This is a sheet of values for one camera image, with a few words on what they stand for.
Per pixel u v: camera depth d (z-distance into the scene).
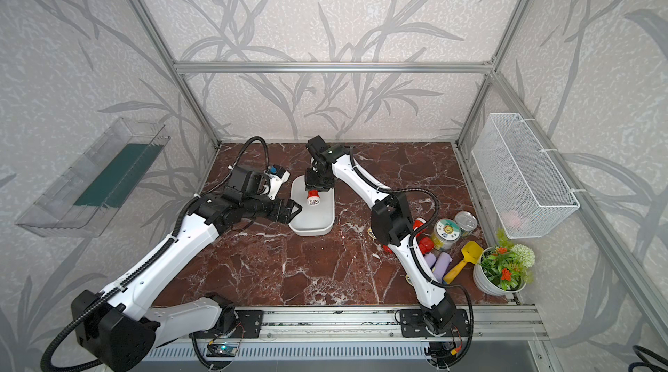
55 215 0.59
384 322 0.75
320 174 0.81
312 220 0.94
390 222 0.60
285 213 0.68
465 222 0.89
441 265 0.83
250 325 0.74
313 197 0.89
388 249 0.86
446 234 0.83
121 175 0.63
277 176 0.68
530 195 0.60
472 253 0.85
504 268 0.68
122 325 0.37
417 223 0.60
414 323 0.73
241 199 0.57
